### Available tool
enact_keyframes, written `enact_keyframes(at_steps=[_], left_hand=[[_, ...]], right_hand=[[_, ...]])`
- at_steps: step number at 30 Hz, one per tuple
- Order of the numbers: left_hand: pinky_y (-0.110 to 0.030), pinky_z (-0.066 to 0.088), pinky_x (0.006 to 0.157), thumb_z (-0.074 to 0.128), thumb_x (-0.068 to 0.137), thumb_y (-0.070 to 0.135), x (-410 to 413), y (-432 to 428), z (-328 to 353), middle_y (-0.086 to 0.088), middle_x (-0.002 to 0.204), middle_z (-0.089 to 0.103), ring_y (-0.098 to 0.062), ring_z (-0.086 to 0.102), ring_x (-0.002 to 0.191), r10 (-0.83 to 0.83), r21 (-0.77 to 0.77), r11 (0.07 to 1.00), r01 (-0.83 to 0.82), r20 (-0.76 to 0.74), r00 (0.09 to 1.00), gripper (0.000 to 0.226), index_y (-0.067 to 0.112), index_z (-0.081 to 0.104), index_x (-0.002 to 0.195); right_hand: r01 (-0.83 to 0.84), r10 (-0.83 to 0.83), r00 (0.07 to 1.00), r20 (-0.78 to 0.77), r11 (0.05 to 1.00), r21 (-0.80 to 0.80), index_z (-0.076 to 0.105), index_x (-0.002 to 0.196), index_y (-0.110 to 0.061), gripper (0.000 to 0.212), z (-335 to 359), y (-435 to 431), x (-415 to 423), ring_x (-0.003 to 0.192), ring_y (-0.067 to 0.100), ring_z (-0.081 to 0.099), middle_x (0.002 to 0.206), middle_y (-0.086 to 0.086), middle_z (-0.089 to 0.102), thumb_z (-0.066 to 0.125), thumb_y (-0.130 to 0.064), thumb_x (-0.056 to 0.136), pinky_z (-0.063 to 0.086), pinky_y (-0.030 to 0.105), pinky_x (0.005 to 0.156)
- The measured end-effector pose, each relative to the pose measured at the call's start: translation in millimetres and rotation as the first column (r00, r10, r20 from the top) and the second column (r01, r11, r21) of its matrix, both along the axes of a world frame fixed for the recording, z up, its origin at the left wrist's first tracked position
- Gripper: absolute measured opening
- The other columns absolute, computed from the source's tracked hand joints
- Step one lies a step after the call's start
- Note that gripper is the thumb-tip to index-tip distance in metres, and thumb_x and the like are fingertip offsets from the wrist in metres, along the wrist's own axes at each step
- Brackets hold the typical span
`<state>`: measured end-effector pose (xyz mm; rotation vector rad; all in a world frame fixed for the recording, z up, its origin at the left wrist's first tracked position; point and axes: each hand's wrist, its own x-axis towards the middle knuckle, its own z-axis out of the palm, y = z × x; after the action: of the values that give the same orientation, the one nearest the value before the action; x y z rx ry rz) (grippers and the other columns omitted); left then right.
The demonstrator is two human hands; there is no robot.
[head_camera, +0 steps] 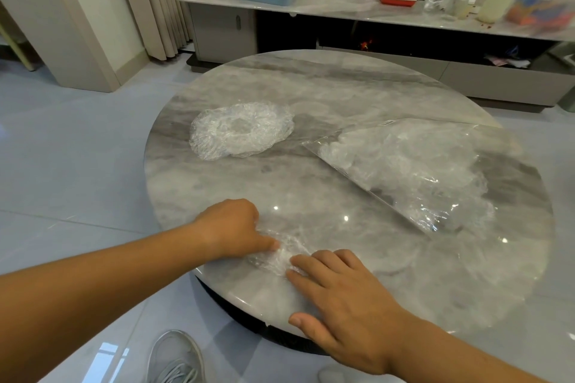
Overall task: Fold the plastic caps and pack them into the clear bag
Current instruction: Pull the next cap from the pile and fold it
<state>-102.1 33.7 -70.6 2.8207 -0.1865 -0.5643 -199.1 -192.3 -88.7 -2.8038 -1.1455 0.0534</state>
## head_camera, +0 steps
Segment person's left hand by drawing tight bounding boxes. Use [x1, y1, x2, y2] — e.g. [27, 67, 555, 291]
[189, 199, 282, 261]

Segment person's right hand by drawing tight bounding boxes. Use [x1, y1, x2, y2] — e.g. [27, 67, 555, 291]
[286, 249, 416, 375]

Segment spread clear plastic cap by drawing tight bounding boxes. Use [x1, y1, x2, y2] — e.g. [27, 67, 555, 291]
[247, 233, 311, 276]

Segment pile of clear plastic caps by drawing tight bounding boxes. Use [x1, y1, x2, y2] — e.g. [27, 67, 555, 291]
[189, 102, 296, 161]

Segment clear bag of caps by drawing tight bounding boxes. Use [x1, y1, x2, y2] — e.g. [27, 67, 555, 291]
[319, 120, 495, 231]

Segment clear plastic bag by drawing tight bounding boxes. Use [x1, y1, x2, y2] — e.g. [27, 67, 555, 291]
[305, 118, 553, 236]

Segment person's left forearm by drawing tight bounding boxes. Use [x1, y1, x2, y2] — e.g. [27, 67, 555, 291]
[0, 221, 212, 383]

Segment grey sneaker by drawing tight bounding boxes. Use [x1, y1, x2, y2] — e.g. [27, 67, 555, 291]
[146, 329, 206, 383]
[319, 364, 361, 383]

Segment black table base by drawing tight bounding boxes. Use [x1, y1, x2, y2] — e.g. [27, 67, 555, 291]
[196, 275, 329, 355]

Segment long grey low cabinet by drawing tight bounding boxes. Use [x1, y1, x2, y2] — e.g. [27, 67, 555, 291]
[176, 0, 575, 112]

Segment light wooden chair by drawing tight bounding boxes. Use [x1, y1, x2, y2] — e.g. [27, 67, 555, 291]
[0, 1, 41, 72]

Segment clear container colourful contents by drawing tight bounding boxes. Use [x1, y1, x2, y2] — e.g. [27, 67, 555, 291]
[507, 0, 575, 34]

